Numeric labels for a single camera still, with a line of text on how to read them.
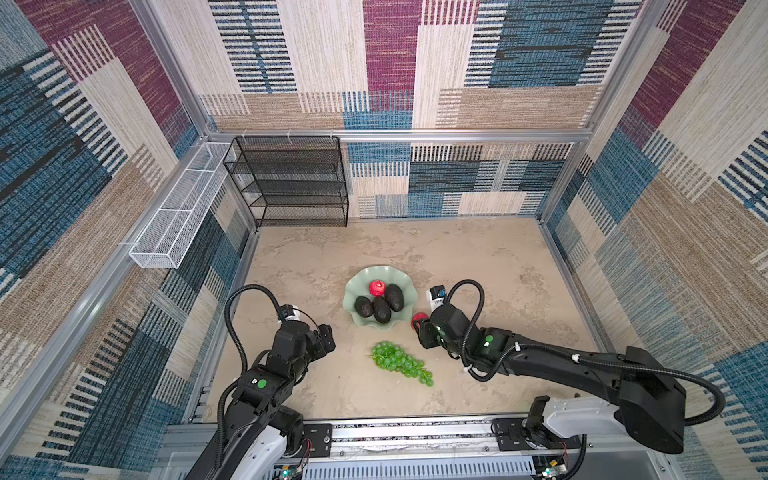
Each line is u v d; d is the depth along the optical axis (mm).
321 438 739
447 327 608
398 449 729
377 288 961
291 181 1112
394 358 811
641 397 412
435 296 728
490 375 557
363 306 899
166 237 712
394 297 937
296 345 577
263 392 520
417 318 851
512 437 729
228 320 594
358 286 970
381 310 900
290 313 688
